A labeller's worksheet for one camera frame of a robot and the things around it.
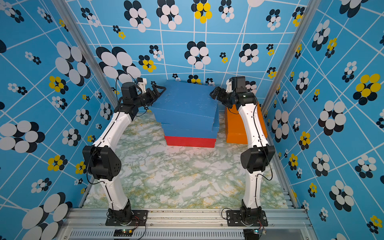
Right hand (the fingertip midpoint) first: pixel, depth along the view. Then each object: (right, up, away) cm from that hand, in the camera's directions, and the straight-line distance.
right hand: (218, 96), depth 84 cm
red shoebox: (-17, -28, +15) cm, 35 cm away
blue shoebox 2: (-21, -20, +2) cm, 29 cm away
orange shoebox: (+12, -21, +10) cm, 26 cm away
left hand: (-31, +2, -2) cm, 31 cm away
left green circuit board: (-49, -69, -12) cm, 86 cm away
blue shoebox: (-18, -6, -7) cm, 20 cm away
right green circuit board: (+14, -67, -16) cm, 70 cm away
